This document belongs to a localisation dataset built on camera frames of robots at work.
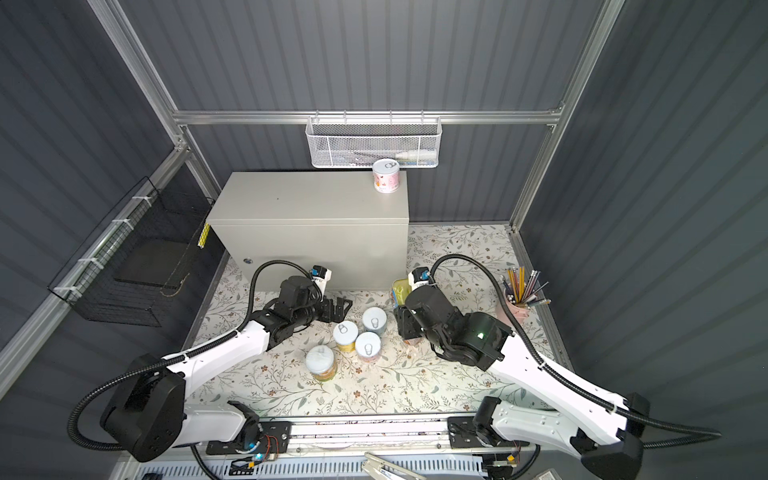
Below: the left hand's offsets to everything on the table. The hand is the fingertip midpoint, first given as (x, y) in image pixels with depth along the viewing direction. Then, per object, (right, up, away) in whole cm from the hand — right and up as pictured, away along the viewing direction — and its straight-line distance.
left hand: (340, 300), depth 86 cm
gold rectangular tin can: (+17, +5, -17) cm, 24 cm away
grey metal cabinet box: (0, +23, -9) cm, 24 cm away
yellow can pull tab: (+2, -10, 0) cm, 10 cm away
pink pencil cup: (+52, -4, -1) cm, 52 cm away
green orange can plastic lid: (-4, -16, -8) cm, 18 cm away
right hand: (+18, 0, -16) cm, 25 cm away
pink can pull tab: (+9, -12, -4) cm, 16 cm away
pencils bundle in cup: (+54, +3, +2) cm, 54 cm away
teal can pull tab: (+10, -6, +2) cm, 12 cm away
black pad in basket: (-44, +11, -13) cm, 47 cm away
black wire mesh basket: (-49, +24, -9) cm, 55 cm away
